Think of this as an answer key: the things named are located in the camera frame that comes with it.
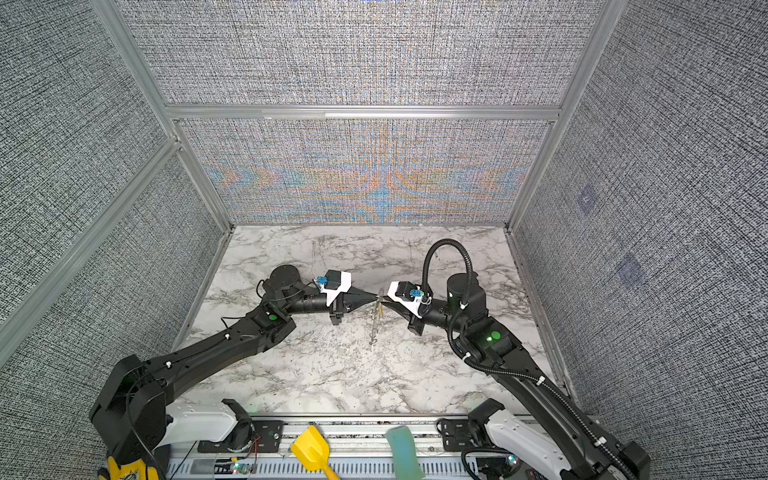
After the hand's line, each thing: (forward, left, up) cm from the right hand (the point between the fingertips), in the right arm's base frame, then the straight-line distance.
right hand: (387, 294), depth 68 cm
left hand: (-1, +3, +1) cm, 3 cm away
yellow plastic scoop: (-26, +19, -27) cm, 42 cm away
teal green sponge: (-27, -4, -28) cm, 39 cm away
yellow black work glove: (-31, +62, -25) cm, 74 cm away
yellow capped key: (-1, +2, +2) cm, 3 cm away
